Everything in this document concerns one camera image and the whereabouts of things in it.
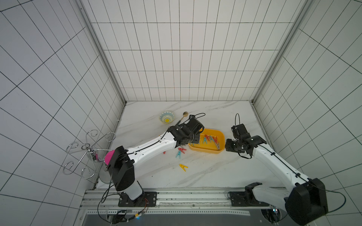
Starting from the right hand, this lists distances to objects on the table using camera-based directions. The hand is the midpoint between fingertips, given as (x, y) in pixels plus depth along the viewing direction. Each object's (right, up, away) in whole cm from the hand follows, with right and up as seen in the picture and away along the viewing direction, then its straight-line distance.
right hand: (223, 145), depth 84 cm
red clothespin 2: (-1, +1, +11) cm, 11 cm away
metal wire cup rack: (-66, +2, -22) cm, 70 cm away
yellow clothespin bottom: (-25, -13, 0) cm, 28 cm away
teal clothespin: (-27, -7, +6) cm, 29 cm away
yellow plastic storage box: (-5, 0, +11) cm, 12 cm away
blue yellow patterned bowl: (-37, +17, +23) cm, 47 cm away
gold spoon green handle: (-23, +18, +27) cm, 40 cm away
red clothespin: (-25, -5, +7) cm, 27 cm away
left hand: (-20, +5, -4) cm, 21 cm away
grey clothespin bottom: (-1, -2, +8) cm, 8 cm away
